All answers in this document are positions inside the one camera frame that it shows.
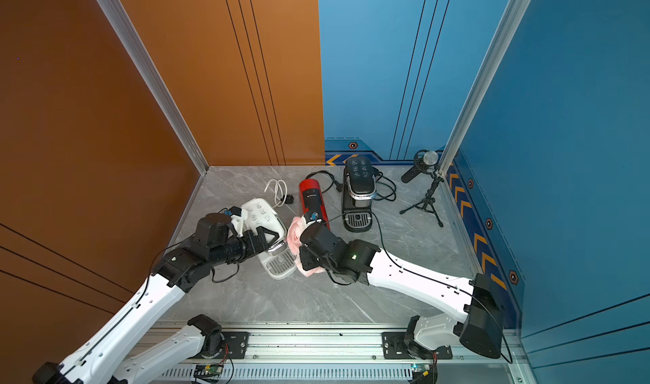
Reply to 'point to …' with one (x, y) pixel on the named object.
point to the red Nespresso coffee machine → (312, 205)
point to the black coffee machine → (359, 188)
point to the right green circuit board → (420, 367)
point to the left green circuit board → (209, 370)
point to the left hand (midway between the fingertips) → (271, 237)
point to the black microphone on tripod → (424, 161)
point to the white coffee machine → (281, 260)
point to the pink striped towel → (294, 243)
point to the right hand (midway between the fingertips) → (302, 249)
